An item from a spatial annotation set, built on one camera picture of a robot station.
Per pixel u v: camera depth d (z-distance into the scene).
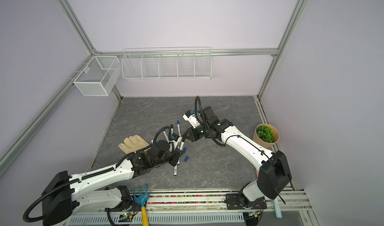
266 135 0.85
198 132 0.68
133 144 0.94
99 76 0.99
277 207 0.71
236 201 0.75
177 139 0.70
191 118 0.71
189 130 0.67
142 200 0.74
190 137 0.67
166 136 0.99
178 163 0.69
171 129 1.02
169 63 1.02
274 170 0.41
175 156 0.68
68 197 0.40
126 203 0.65
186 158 0.89
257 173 0.82
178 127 1.04
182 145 0.76
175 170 0.83
